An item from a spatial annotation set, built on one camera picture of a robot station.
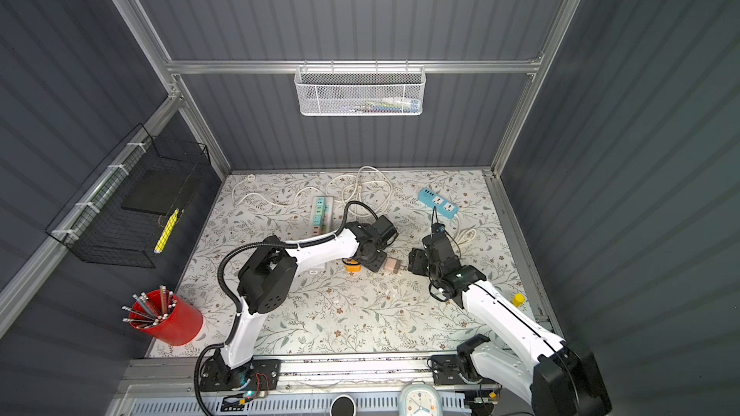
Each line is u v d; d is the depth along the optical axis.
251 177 1.16
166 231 0.69
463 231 0.99
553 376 0.40
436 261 0.64
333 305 0.85
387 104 0.92
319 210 0.99
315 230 0.94
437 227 0.75
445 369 0.73
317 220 0.97
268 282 0.54
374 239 0.71
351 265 0.80
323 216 1.02
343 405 0.66
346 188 1.15
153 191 0.77
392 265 0.91
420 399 0.68
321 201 1.02
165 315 0.68
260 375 0.73
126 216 0.72
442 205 1.05
